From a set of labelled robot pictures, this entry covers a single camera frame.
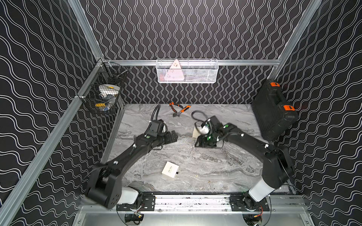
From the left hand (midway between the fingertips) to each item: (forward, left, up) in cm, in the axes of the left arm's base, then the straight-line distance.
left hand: (172, 136), depth 85 cm
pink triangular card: (+34, +1, +22) cm, 40 cm away
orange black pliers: (+40, +5, -13) cm, 43 cm away
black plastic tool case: (+16, -62, +6) cm, 64 cm away
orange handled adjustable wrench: (+29, -1, -13) cm, 32 cm away
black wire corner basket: (+15, +42, +18) cm, 48 cm away
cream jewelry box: (-16, 0, -12) cm, 20 cm away
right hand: (-4, -16, -3) cm, 17 cm away
